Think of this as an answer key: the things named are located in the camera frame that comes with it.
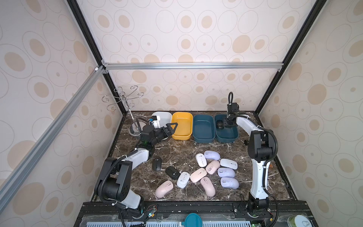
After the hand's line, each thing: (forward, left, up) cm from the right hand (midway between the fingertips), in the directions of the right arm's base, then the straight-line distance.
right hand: (234, 122), depth 105 cm
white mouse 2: (-31, +8, -5) cm, 32 cm away
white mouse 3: (-43, +36, -3) cm, 56 cm away
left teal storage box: (-1, +22, -6) cm, 23 cm away
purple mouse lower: (-43, +9, -4) cm, 44 cm away
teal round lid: (-63, +30, +2) cm, 70 cm away
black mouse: (-1, +11, -2) cm, 11 cm away
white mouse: (-30, +25, -3) cm, 39 cm away
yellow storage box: (-6, +38, -4) cm, 38 cm away
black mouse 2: (-34, +53, -3) cm, 63 cm away
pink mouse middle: (-39, +27, -5) cm, 48 cm away
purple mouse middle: (-37, +12, -4) cm, 40 cm away
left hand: (-19, +40, +16) cm, 47 cm away
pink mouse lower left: (-48, +47, -3) cm, 67 cm away
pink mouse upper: (-35, +19, -3) cm, 40 cm away
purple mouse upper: (-26, +18, -4) cm, 32 cm away
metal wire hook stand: (+13, +89, +13) cm, 91 cm away
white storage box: (+5, +53, -2) cm, 53 cm away
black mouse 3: (-40, +43, -3) cm, 58 cm away
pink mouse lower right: (-46, +21, -5) cm, 51 cm away
